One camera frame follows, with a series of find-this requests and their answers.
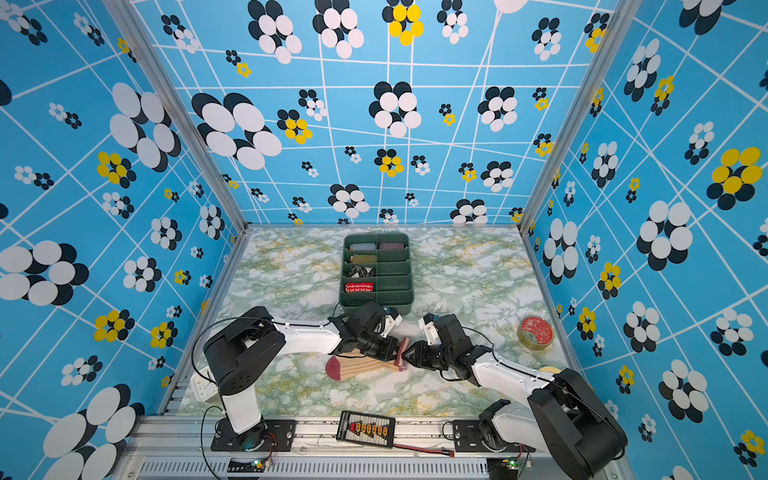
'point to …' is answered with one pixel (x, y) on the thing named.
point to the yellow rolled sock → (359, 258)
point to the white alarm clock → (204, 389)
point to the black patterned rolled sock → (356, 271)
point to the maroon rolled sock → (391, 245)
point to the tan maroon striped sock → (344, 366)
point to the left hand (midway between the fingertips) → (405, 356)
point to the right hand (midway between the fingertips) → (407, 357)
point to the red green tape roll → (535, 332)
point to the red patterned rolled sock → (354, 287)
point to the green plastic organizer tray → (377, 267)
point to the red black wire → (440, 450)
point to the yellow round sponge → (550, 369)
